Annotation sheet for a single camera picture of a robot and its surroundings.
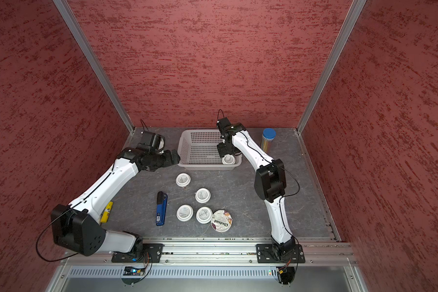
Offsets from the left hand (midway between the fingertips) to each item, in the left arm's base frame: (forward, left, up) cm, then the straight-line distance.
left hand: (170, 164), depth 82 cm
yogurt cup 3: (+10, -27, -11) cm, 31 cm away
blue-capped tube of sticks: (+17, -48, +2) cm, 51 cm away
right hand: (+10, -28, -5) cm, 30 cm away
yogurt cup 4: (-19, -8, -11) cm, 23 cm away
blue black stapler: (-15, +4, -14) cm, 21 cm away
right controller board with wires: (-40, -51, -20) cm, 68 cm away
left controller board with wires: (-41, +12, -20) cm, 47 cm away
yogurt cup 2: (-10, -15, -12) cm, 22 cm away
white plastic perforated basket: (+22, -8, -18) cm, 29 cm away
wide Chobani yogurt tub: (-22, -24, -12) cm, 35 cm away
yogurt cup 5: (-20, -16, -11) cm, 28 cm away
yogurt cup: (-2, -4, -11) cm, 12 cm away
